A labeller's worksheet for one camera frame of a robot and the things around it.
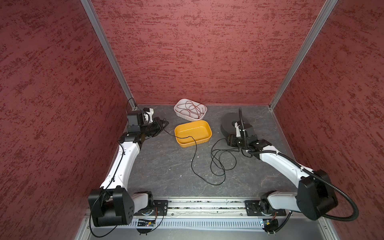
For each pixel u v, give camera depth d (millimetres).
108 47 859
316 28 775
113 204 389
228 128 1027
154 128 692
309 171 440
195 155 926
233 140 774
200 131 1053
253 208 741
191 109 1175
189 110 1175
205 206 757
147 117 668
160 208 744
